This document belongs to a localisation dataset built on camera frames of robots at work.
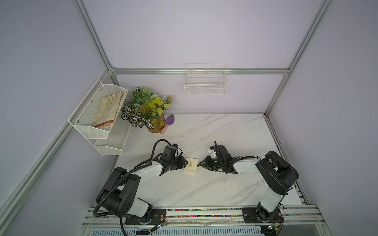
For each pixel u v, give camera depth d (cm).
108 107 80
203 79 98
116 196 42
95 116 76
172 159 73
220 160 74
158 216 73
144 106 98
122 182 44
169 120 115
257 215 66
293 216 75
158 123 106
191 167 88
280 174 48
